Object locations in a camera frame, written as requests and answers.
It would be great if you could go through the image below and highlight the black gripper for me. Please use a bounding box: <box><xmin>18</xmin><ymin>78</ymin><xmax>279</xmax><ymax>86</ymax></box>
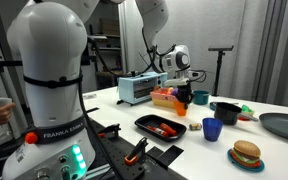
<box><xmin>176</xmin><ymin>83</ymin><xmax>195</xmax><ymax>111</ymax></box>

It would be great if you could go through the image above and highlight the blue plastic cup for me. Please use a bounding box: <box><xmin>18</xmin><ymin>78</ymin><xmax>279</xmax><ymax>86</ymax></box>
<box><xmin>202</xmin><ymin>117</ymin><xmax>224</xmax><ymax>143</ymax></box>

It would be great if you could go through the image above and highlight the black ribbed plastic tray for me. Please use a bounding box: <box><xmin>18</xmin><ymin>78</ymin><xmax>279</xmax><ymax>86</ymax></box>
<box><xmin>133</xmin><ymin>114</ymin><xmax>188</xmax><ymax>143</ymax></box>

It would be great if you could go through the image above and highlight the large grey tray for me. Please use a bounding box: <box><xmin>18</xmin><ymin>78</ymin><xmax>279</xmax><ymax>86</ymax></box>
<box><xmin>258</xmin><ymin>112</ymin><xmax>288</xmax><ymax>144</ymax></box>

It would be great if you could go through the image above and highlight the teal toy pot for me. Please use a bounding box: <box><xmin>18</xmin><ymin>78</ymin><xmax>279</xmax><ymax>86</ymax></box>
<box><xmin>192</xmin><ymin>89</ymin><xmax>211</xmax><ymax>106</ymax></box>

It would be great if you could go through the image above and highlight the red checkered cardboard basket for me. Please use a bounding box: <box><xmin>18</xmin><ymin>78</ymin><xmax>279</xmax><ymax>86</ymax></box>
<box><xmin>149</xmin><ymin>86</ymin><xmax>182</xmax><ymax>110</ymax></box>

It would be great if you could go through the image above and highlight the red plush vegetable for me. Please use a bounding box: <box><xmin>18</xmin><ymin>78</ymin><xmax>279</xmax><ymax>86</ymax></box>
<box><xmin>157</xmin><ymin>87</ymin><xmax>172</xmax><ymax>96</ymax></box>

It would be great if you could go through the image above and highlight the small toy food can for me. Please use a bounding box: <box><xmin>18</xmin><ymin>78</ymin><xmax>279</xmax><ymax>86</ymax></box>
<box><xmin>188</xmin><ymin>122</ymin><xmax>203</xmax><ymax>132</ymax></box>

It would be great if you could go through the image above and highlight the plain toy ketchup bottle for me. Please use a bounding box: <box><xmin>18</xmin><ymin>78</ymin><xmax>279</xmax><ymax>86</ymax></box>
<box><xmin>159</xmin><ymin>122</ymin><xmax>178</xmax><ymax>136</ymax></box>

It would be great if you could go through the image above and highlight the red ketchup bottle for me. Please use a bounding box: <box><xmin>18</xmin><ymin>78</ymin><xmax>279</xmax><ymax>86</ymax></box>
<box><xmin>146</xmin><ymin>125</ymin><xmax>169</xmax><ymax>138</ymax></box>

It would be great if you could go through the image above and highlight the black tripod stand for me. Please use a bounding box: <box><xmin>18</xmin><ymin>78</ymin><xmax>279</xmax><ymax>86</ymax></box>
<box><xmin>207</xmin><ymin>45</ymin><xmax>235</xmax><ymax>98</ymax></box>

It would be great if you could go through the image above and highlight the light blue toy oven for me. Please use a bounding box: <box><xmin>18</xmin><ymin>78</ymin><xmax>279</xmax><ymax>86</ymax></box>
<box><xmin>117</xmin><ymin>71</ymin><xmax>169</xmax><ymax>106</ymax></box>

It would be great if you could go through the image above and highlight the green toy food piece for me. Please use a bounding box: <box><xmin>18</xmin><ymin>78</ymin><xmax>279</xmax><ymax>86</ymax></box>
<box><xmin>240</xmin><ymin>104</ymin><xmax>256</xmax><ymax>116</ymax></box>

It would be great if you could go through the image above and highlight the toy burger stack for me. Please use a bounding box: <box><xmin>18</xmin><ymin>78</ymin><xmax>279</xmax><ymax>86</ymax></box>
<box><xmin>227</xmin><ymin>148</ymin><xmax>266</xmax><ymax>173</ymax></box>

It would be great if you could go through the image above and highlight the toy hamburger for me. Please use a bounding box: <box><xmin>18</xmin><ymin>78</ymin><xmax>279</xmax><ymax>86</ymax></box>
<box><xmin>232</xmin><ymin>139</ymin><xmax>262</xmax><ymax>168</ymax></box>

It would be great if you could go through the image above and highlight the black perforated breadboard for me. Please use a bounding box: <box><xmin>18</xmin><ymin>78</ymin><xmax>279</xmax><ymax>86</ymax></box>
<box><xmin>83</xmin><ymin>116</ymin><xmax>188</xmax><ymax>180</ymax></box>

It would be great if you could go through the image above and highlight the background storage shelf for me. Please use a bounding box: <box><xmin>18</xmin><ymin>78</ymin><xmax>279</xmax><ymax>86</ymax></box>
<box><xmin>87</xmin><ymin>16</ymin><xmax>124</xmax><ymax>90</ymax></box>

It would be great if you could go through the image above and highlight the black tape strip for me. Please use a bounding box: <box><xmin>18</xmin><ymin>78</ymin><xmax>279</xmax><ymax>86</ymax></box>
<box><xmin>85</xmin><ymin>106</ymin><xmax>100</xmax><ymax>114</ymax></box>

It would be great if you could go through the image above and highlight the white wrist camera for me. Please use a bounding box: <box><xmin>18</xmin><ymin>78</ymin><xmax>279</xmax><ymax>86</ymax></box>
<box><xmin>163</xmin><ymin>77</ymin><xmax>191</xmax><ymax>88</ymax></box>

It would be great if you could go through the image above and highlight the black pot grey handle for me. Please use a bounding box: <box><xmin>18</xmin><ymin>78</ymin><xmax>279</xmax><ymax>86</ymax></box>
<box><xmin>213</xmin><ymin>102</ymin><xmax>259</xmax><ymax>126</ymax></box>

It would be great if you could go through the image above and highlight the orange handled black clamp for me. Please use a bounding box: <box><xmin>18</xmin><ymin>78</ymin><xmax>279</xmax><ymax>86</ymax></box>
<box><xmin>97</xmin><ymin>123</ymin><xmax>122</xmax><ymax>140</ymax></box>
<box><xmin>124</xmin><ymin>136</ymin><xmax>149</xmax><ymax>167</ymax></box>

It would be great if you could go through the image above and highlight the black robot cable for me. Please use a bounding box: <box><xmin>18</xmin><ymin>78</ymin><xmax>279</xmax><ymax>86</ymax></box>
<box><xmin>78</xmin><ymin>33</ymin><xmax>125</xmax><ymax>180</ymax></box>

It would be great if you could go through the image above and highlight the aluminium extrusion rail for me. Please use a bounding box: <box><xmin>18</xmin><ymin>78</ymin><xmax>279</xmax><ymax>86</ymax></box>
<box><xmin>85</xmin><ymin>163</ymin><xmax>116</xmax><ymax>180</ymax></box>

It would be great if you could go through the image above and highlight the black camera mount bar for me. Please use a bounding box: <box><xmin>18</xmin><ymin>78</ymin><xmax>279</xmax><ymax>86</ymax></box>
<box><xmin>0</xmin><ymin>55</ymin><xmax>24</xmax><ymax>75</ymax></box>

